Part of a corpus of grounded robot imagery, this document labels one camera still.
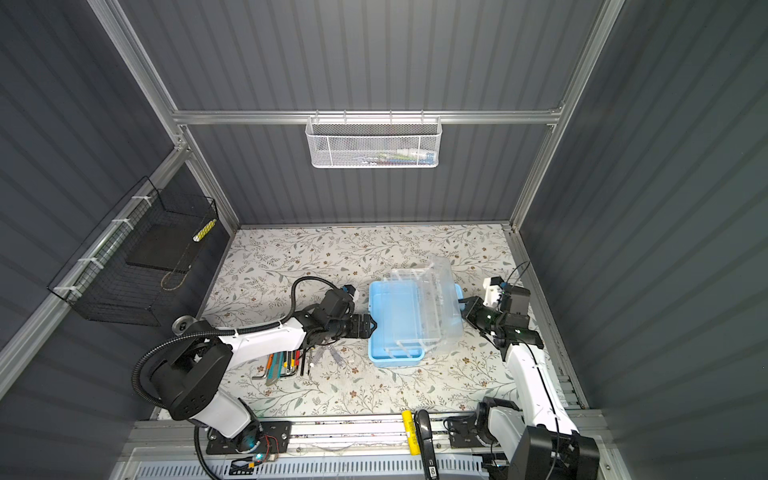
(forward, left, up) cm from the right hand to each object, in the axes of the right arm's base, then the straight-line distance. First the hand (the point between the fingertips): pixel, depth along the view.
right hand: (460, 306), depth 82 cm
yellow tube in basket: (+15, +71, +16) cm, 74 cm away
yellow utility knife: (-11, +48, -12) cm, 51 cm away
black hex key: (-12, +45, -12) cm, 48 cm away
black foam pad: (+7, +76, +18) cm, 78 cm away
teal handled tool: (-13, +53, -12) cm, 55 cm away
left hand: (-1, +27, -9) cm, 28 cm away
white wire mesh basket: (+62, +27, +14) cm, 69 cm away
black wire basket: (-6, +83, +21) cm, 86 cm away
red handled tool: (-10, +47, -12) cm, 49 cm away
